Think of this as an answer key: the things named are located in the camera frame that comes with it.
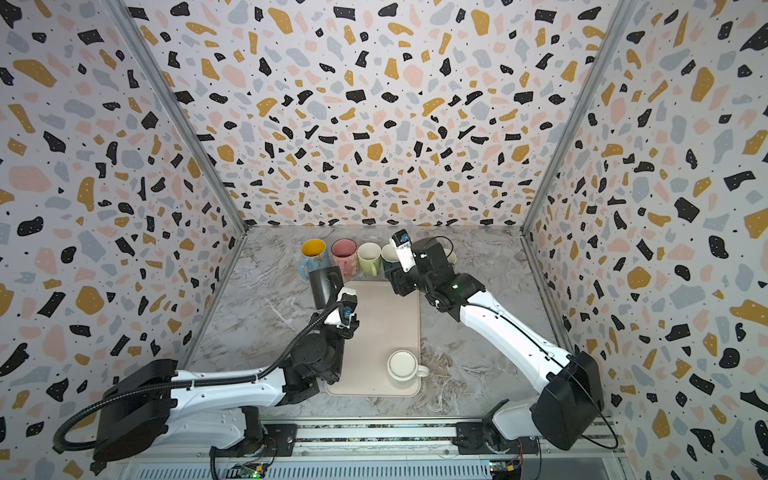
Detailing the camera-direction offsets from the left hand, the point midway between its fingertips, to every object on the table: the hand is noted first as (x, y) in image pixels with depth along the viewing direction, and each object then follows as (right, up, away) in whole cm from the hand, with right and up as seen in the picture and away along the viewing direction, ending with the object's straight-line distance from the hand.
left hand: (336, 287), depth 71 cm
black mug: (-3, 0, +2) cm, 4 cm away
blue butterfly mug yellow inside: (-14, +7, +29) cm, 33 cm away
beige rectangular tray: (+11, -13, +22) cm, 28 cm away
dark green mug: (+12, +6, +27) cm, 30 cm away
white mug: (+16, -22, +8) cm, 28 cm away
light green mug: (+4, +8, +34) cm, 35 cm away
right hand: (+13, +6, +6) cm, 15 cm away
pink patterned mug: (-4, +8, +30) cm, 32 cm away
